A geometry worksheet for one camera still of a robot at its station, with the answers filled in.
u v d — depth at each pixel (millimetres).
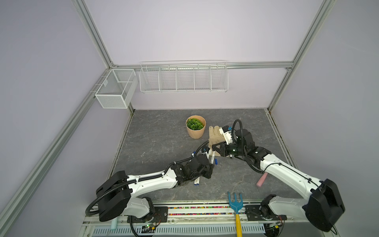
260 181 825
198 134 971
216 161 919
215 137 1021
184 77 995
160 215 734
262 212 667
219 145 738
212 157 777
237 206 754
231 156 720
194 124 961
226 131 708
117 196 408
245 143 609
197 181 840
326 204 399
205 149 698
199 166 593
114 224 706
